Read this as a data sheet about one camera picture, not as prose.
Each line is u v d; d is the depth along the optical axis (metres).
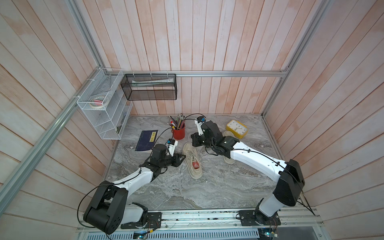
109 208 0.41
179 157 0.77
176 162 0.76
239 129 1.08
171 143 0.77
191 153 0.86
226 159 0.59
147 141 1.04
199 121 0.70
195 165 0.88
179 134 1.01
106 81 0.85
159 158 0.67
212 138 0.60
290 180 0.45
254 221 0.72
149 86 1.06
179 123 0.98
